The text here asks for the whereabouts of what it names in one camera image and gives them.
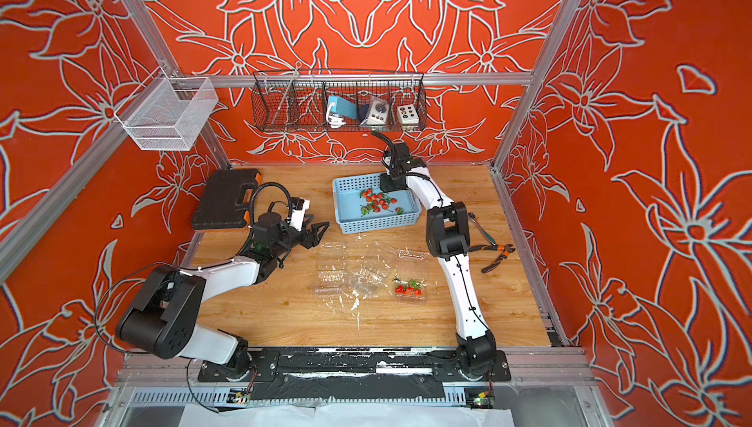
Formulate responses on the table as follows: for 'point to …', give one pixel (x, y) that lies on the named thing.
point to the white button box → (408, 115)
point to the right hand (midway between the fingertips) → (381, 182)
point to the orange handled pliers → (504, 249)
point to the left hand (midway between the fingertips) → (321, 218)
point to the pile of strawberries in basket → (377, 202)
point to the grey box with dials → (377, 112)
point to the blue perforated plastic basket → (361, 206)
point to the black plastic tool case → (224, 199)
